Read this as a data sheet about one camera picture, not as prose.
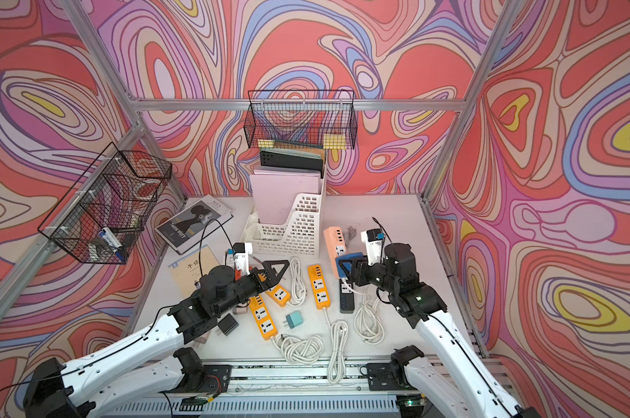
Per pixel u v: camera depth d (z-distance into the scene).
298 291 0.88
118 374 0.45
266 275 0.63
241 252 0.67
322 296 0.86
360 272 0.63
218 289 0.54
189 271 0.96
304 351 0.78
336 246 0.77
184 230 1.04
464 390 0.42
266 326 0.81
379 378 0.73
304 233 0.88
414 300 0.51
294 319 0.82
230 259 0.93
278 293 0.87
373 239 0.64
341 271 0.70
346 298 0.86
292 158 0.92
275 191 0.88
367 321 0.80
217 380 0.72
